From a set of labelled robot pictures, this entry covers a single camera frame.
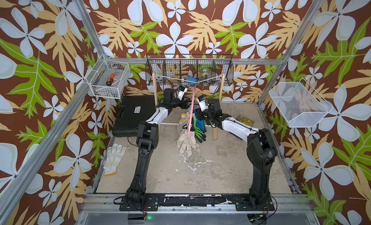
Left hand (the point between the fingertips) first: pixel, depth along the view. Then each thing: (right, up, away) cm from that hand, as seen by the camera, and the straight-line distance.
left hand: (192, 97), depth 100 cm
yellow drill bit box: (+40, -16, +5) cm, 43 cm away
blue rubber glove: (+5, -18, -3) cm, 19 cm away
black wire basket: (-2, +19, -4) cm, 19 cm away
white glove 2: (-52, -40, -9) cm, 66 cm away
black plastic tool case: (-44, -9, +5) cm, 45 cm away
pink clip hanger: (-2, -11, -26) cm, 28 cm away
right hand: (+2, -8, -5) cm, 10 cm away
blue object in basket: (+1, +13, -1) cm, 13 cm away
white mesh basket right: (+61, -6, -18) cm, 64 cm away
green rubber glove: (+5, -25, -3) cm, 26 cm away
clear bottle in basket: (+8, +14, -9) cm, 19 cm away
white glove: (-6, -30, -7) cm, 31 cm away
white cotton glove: (-7, -23, -11) cm, 26 cm away
